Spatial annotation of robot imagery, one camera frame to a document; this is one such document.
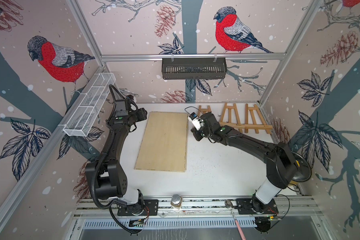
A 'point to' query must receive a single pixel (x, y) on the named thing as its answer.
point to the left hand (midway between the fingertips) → (144, 108)
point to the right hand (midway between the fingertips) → (192, 128)
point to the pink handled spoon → (229, 204)
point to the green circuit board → (138, 223)
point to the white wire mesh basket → (79, 122)
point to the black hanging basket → (194, 69)
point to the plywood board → (163, 146)
